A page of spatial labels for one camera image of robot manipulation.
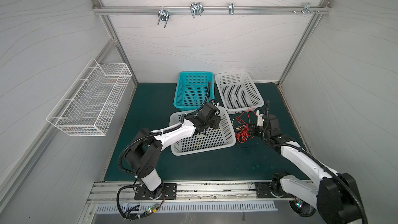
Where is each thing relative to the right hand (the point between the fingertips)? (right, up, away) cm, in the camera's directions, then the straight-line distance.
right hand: (251, 121), depth 87 cm
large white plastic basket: (-16, -10, +5) cm, 20 cm away
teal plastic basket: (-35, +20, +32) cm, 51 cm away
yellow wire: (-23, -8, +6) cm, 25 cm away
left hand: (-18, +3, 0) cm, 19 cm away
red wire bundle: (-3, 0, +4) cm, 5 cm away
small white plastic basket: (-1, +18, +28) cm, 33 cm away
